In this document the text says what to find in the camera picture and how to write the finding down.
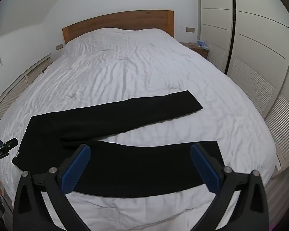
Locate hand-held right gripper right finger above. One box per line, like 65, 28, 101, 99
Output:
190, 143, 270, 231

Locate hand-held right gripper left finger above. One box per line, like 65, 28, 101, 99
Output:
13, 144, 97, 231

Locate wooden nightstand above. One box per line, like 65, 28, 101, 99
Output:
180, 42, 210, 59

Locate wooden headboard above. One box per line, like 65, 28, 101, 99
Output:
62, 10, 174, 45

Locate bed with white duvet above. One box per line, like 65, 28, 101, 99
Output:
0, 28, 281, 231

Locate white wardrobe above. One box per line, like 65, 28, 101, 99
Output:
198, 0, 289, 174

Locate black pants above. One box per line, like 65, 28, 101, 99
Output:
12, 90, 225, 198

